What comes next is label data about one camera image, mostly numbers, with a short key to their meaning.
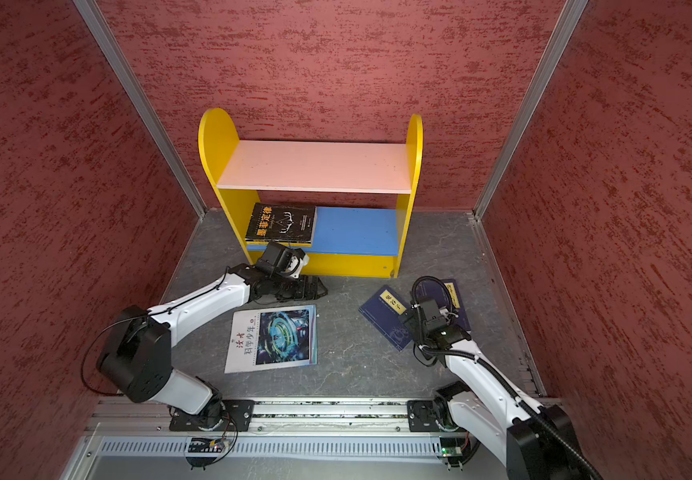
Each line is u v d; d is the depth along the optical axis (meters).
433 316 0.66
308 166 0.76
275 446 0.71
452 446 0.71
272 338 0.87
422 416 0.74
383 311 0.93
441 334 0.61
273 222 0.95
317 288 0.78
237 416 0.74
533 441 0.40
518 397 0.44
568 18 0.72
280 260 0.70
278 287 0.72
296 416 0.76
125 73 0.81
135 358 0.43
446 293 1.07
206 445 0.71
